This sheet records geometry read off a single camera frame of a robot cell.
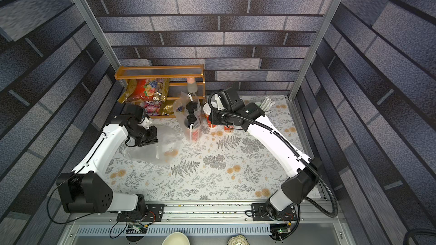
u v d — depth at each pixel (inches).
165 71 42.9
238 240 26.4
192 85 38.8
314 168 16.0
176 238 25.5
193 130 32.8
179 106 33.8
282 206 23.2
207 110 35.5
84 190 16.0
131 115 25.5
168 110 42.2
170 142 38.5
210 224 28.6
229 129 37.4
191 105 35.6
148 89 37.3
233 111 21.1
